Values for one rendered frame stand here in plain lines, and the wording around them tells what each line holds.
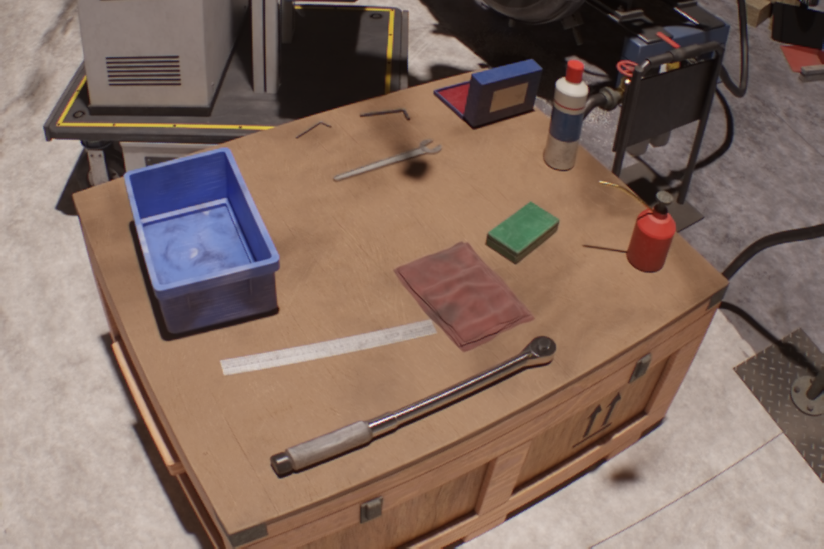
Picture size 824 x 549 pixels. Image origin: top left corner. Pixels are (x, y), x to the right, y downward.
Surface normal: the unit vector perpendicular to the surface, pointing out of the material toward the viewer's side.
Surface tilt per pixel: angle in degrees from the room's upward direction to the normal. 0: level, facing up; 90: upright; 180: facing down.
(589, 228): 0
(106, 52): 90
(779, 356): 0
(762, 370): 0
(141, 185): 90
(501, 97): 97
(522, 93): 97
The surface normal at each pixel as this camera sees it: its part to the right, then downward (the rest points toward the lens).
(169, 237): 0.04, -0.77
